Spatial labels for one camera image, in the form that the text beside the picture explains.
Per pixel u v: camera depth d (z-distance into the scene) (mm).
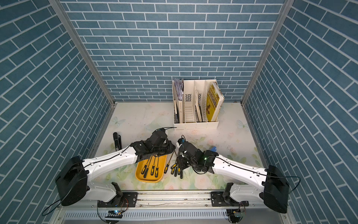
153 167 845
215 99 932
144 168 840
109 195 609
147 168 844
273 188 398
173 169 831
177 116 912
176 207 726
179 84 912
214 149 889
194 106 933
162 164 872
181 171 836
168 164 864
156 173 823
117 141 932
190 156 576
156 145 623
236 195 605
